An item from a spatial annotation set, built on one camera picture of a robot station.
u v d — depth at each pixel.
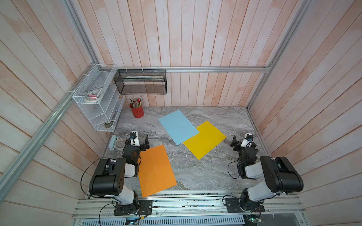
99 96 0.75
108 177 0.46
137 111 1.08
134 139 0.76
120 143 0.98
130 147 0.71
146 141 0.83
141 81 0.88
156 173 0.86
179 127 1.08
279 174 0.47
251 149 0.70
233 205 0.73
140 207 0.73
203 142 1.00
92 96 0.74
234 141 0.83
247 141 0.76
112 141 0.96
